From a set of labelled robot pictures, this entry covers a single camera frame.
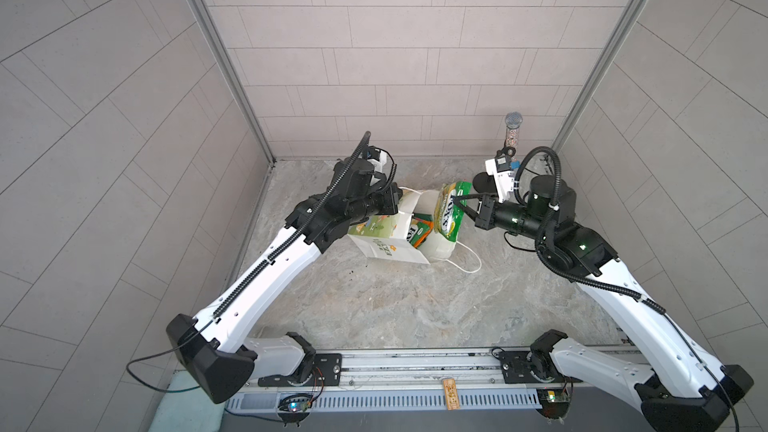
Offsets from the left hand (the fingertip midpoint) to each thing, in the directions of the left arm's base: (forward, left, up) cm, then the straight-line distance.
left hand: (410, 189), depth 67 cm
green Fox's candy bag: (-7, -8, 0) cm, 11 cm away
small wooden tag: (-36, -10, -30) cm, 48 cm away
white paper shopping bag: (-4, +6, -15) cm, 17 cm away
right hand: (-5, -9, +2) cm, 11 cm away
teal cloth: (-39, +49, -29) cm, 69 cm away
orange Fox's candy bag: (+1, -3, -22) cm, 22 cm away
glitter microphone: (+26, -30, -2) cm, 40 cm away
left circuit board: (-39, +25, -29) cm, 55 cm away
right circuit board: (-38, -33, -32) cm, 59 cm away
